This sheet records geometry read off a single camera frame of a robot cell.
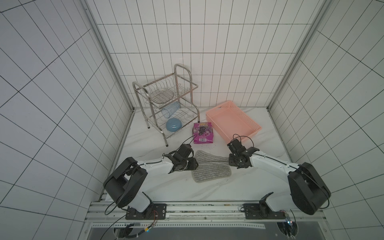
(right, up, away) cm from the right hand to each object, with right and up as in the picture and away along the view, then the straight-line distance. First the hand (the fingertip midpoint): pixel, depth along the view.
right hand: (228, 161), depth 90 cm
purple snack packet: (-15, +17, +9) cm, 24 cm away
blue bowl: (-35, +22, +9) cm, 42 cm away
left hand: (-22, -4, -2) cm, 22 cm away
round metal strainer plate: (-41, +40, 0) cm, 58 cm away
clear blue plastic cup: (-40, +33, +25) cm, 58 cm away
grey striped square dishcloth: (-12, -3, -2) cm, 12 cm away
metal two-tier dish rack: (-35, +34, -12) cm, 50 cm away
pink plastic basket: (+5, +23, +17) cm, 29 cm away
